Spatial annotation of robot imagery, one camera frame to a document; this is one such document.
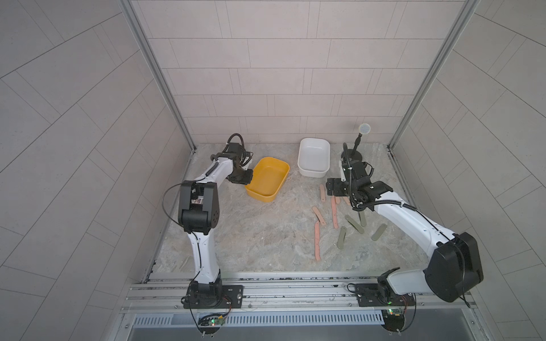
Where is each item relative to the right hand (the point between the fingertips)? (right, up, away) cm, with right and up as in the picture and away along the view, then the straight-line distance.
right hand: (333, 183), depth 86 cm
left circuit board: (-43, -41, -20) cm, 63 cm away
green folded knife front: (+3, -22, -1) cm, 23 cm away
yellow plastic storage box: (-28, +2, +18) cm, 34 cm away
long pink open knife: (+2, -14, +6) cm, 15 cm away
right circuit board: (+15, -43, -18) cm, 49 cm away
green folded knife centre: (+9, -18, +3) cm, 20 cm away
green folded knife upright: (+14, -15, +5) cm, 21 cm away
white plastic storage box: (-5, +11, +20) cm, 24 cm away
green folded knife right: (+19, -21, +1) cm, 28 cm away
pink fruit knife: (-5, -15, +5) cm, 16 cm away
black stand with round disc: (+17, +13, +25) cm, 32 cm away
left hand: (-36, +1, +14) cm, 39 cm away
